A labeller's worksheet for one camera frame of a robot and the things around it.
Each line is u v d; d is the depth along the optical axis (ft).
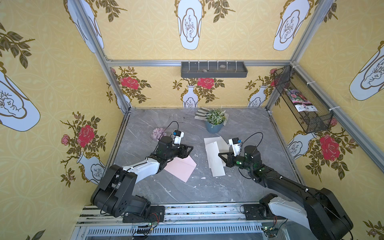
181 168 2.96
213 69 3.04
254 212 2.43
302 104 2.49
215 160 2.74
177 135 2.56
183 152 2.52
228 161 2.41
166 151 2.28
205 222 2.36
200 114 3.82
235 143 2.45
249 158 2.13
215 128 3.29
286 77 3.32
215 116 3.04
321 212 1.35
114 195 1.39
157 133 3.06
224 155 2.57
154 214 2.40
